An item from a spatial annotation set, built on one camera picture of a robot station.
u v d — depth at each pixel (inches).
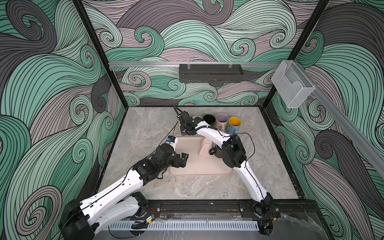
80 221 15.1
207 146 34.5
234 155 24.2
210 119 41.3
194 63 36.4
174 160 26.5
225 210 29.2
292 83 31.2
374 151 20.1
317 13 28.8
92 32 31.3
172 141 26.5
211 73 38.3
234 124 38.1
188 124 29.8
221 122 38.4
